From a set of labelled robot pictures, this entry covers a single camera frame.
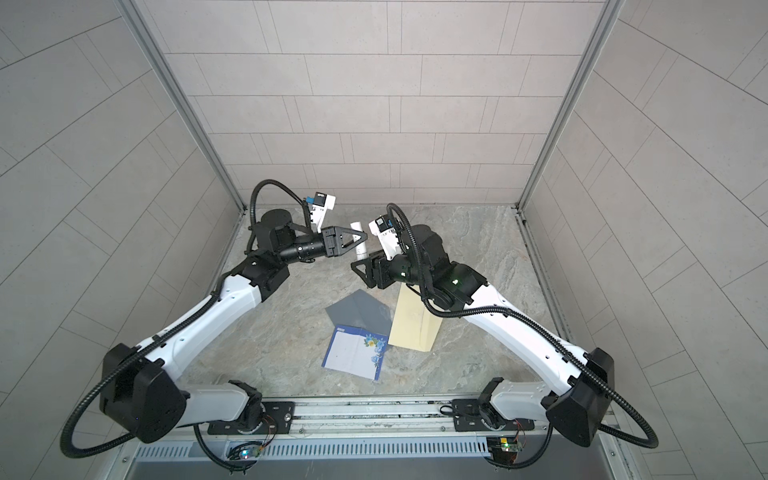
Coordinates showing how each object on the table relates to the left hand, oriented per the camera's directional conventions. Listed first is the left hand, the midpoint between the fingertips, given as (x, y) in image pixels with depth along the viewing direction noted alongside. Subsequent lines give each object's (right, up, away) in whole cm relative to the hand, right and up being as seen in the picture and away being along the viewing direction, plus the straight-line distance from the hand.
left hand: (367, 236), depth 66 cm
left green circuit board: (-27, -47, -1) cm, 54 cm away
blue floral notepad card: (-5, -32, +15) cm, 36 cm away
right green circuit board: (+31, -49, +2) cm, 58 cm away
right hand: (-2, -6, 0) cm, 7 cm away
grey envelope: (-4, -23, +23) cm, 33 cm away
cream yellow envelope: (+12, -26, +21) cm, 35 cm away
